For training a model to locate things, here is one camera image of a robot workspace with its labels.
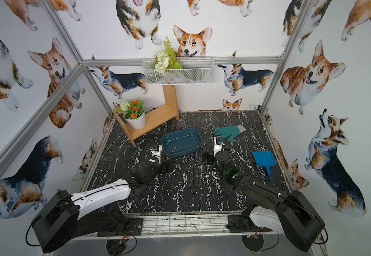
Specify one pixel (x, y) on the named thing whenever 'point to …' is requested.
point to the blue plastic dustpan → (265, 159)
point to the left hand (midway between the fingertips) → (168, 155)
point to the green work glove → (230, 132)
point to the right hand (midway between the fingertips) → (215, 142)
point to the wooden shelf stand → (155, 117)
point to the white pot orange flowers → (134, 113)
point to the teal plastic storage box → (182, 141)
